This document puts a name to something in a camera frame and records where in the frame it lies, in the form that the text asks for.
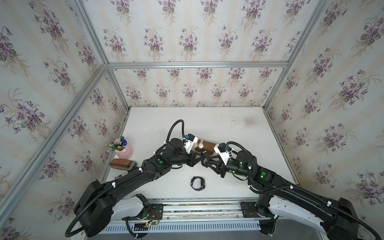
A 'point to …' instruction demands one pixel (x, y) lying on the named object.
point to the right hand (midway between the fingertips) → (210, 161)
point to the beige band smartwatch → (200, 145)
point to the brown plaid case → (123, 164)
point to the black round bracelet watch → (203, 183)
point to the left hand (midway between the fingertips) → (204, 157)
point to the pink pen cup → (121, 148)
